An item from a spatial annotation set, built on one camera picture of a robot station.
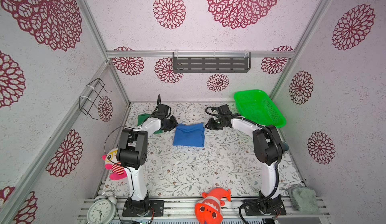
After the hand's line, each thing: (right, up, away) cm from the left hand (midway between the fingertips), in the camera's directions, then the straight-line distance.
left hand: (176, 126), depth 100 cm
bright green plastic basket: (+61, +15, +20) cm, 66 cm away
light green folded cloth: (+68, -36, -24) cm, 80 cm away
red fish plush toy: (+18, -34, -35) cm, 52 cm away
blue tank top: (+10, -5, -5) cm, 12 cm away
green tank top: (-26, +6, +10) cm, 29 cm away
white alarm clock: (-31, -38, -30) cm, 58 cm away
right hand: (+21, +2, -1) cm, 21 cm away
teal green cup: (+67, -12, -10) cm, 69 cm away
